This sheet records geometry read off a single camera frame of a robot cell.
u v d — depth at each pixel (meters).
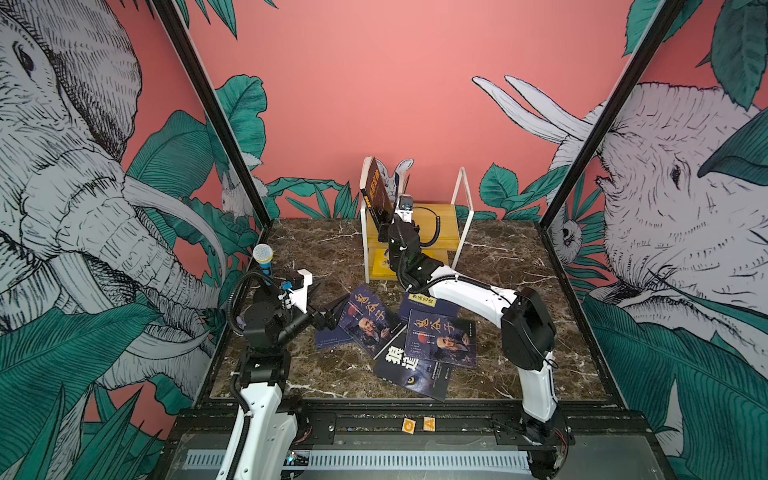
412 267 0.66
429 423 0.75
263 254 0.80
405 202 0.68
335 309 0.64
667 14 0.69
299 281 0.61
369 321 0.90
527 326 0.50
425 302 0.97
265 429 0.49
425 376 0.82
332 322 0.65
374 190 0.80
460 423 0.75
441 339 0.88
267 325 0.55
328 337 0.89
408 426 0.74
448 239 0.90
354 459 0.70
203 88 0.81
